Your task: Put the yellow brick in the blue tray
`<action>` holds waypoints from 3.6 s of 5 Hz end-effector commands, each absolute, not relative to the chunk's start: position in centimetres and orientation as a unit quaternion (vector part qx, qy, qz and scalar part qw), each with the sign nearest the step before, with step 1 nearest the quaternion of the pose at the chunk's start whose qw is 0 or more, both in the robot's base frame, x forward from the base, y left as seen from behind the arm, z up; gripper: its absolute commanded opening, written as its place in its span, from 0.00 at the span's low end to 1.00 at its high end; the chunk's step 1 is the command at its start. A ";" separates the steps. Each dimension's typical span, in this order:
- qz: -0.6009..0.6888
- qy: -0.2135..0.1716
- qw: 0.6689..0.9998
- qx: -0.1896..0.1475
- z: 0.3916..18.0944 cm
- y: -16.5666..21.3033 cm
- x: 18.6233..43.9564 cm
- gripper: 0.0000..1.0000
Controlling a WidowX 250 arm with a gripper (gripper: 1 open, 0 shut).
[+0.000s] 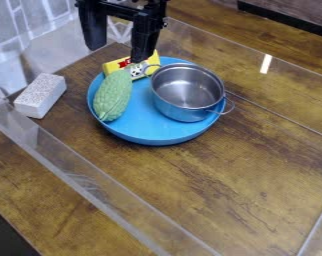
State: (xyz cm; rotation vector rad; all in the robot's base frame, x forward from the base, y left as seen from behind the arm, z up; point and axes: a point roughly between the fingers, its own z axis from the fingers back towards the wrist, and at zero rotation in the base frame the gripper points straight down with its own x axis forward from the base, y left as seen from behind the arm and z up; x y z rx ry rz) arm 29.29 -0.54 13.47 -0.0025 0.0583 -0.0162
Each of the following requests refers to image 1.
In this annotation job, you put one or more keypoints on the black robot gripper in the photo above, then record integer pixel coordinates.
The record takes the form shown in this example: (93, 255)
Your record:
(147, 18)

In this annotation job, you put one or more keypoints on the yellow brick with red label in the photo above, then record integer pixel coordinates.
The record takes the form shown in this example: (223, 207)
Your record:
(139, 70)

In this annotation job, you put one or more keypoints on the green bitter gourd toy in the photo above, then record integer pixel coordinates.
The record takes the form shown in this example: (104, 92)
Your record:
(112, 96)

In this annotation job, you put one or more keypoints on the blue round tray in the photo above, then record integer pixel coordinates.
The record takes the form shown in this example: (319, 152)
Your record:
(142, 124)

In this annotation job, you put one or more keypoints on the stainless steel pot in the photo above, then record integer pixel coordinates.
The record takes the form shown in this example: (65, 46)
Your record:
(187, 91)

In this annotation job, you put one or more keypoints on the white speckled foam block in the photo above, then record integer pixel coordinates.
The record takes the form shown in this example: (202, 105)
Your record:
(40, 95)

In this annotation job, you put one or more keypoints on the clear acrylic barrier wall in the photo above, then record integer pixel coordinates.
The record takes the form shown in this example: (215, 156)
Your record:
(235, 193)

